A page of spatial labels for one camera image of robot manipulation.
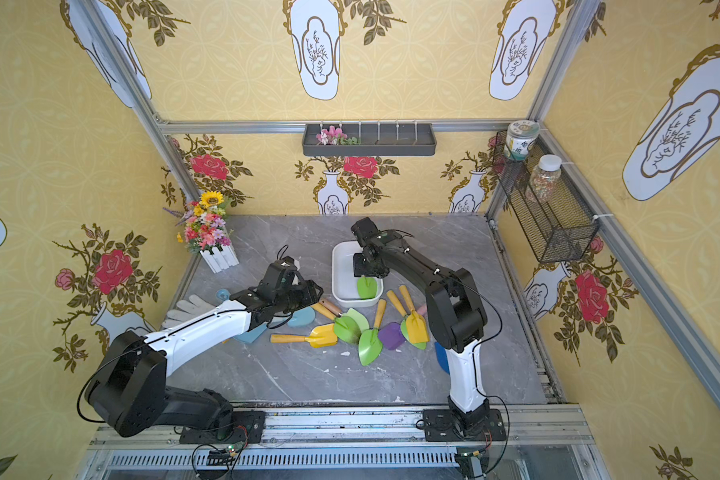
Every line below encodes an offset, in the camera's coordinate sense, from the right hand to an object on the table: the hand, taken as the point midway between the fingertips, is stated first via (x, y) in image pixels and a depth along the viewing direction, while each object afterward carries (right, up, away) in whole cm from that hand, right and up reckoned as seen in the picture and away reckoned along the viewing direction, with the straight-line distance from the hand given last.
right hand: (372, 264), depth 96 cm
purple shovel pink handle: (+5, -20, -8) cm, 22 cm away
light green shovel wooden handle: (-4, -17, -4) cm, 18 cm away
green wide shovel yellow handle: (-8, -18, -6) cm, 21 cm away
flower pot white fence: (-54, +11, 0) cm, 56 cm away
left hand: (-19, -7, -7) cm, 21 cm away
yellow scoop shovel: (-15, -21, -7) cm, 27 cm away
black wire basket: (+51, +16, -12) cm, 55 cm away
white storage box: (-9, -8, +1) cm, 12 cm away
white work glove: (-60, -14, -1) cm, 61 cm away
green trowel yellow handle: (-2, -7, +1) cm, 8 cm away
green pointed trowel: (-1, -21, -10) cm, 24 cm away
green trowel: (+10, -20, -8) cm, 24 cm away
